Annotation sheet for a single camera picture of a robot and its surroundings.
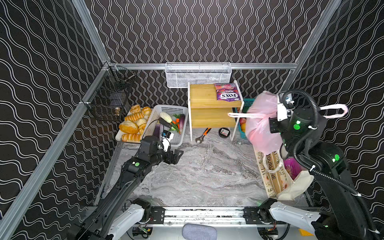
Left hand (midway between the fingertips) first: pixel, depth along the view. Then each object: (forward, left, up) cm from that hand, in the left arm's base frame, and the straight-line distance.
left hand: (179, 150), depth 74 cm
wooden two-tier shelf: (+27, -13, +1) cm, 30 cm away
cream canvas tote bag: (-10, -48, -9) cm, 49 cm away
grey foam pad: (-31, -8, -19) cm, 37 cm away
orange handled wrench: (+22, -10, -20) cm, 31 cm away
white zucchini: (+35, +15, -12) cm, 40 cm away
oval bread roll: (+27, +40, -14) cm, 50 cm away
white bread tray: (+21, +47, -17) cm, 54 cm away
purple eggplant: (+34, +3, -13) cm, 36 cm away
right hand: (+3, -40, +25) cm, 48 cm away
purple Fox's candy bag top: (+28, -24, +15) cm, 40 cm away
